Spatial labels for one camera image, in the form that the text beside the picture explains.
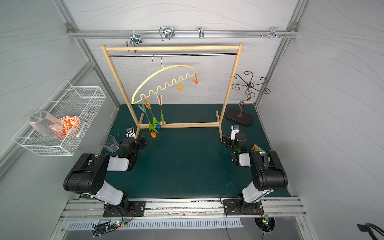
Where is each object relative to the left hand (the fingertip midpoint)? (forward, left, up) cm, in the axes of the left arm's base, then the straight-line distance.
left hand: (135, 136), depth 94 cm
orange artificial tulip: (+3, -11, +7) cm, 13 cm away
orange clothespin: (+5, -14, +24) cm, 28 cm away
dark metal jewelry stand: (+25, -69, -6) cm, 74 cm away
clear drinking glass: (-4, +16, -5) cm, 17 cm away
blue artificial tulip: (+5, -13, +8) cm, 16 cm away
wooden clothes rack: (+15, +3, -5) cm, 16 cm away
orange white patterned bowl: (-13, +19, +27) cm, 35 cm away
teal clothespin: (+2, -11, +24) cm, 26 cm away
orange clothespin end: (+25, -39, +25) cm, 53 cm away
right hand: (+4, -63, 0) cm, 63 cm away
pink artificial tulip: (+9, -16, +4) cm, 19 cm away
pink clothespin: (+7, -19, +23) cm, 31 cm away
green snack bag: (-4, -77, -4) cm, 77 cm away
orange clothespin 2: (+18, -29, +24) cm, 42 cm away
